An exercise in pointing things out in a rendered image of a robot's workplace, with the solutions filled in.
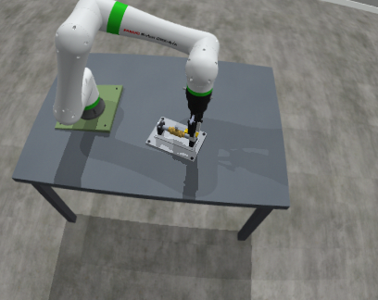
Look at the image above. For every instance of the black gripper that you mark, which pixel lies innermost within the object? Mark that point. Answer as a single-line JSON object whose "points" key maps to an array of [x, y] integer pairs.
{"points": [[195, 121]]}

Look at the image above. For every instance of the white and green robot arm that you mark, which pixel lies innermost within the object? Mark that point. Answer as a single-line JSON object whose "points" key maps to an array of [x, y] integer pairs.
{"points": [[75, 37]]}

